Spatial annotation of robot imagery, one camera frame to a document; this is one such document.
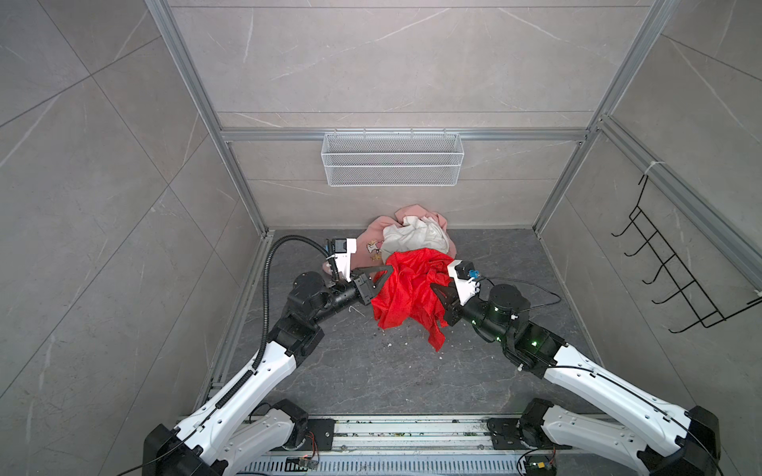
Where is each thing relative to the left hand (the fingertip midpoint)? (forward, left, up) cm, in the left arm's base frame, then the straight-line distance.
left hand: (392, 264), depth 63 cm
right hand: (+1, -10, -8) cm, 13 cm away
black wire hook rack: (-3, -66, -3) cm, 66 cm away
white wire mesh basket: (+51, -3, -7) cm, 52 cm away
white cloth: (+34, -11, -25) cm, 43 cm away
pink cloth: (+31, +6, -32) cm, 45 cm away
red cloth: (-3, -3, -8) cm, 9 cm away
